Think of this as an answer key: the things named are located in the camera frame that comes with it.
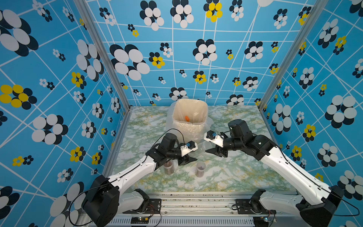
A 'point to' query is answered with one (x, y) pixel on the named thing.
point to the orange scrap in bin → (187, 118)
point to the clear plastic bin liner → (203, 145)
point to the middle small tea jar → (200, 169)
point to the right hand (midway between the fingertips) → (210, 142)
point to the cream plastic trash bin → (197, 110)
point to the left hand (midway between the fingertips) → (196, 153)
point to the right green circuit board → (261, 221)
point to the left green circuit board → (139, 220)
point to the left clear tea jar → (168, 168)
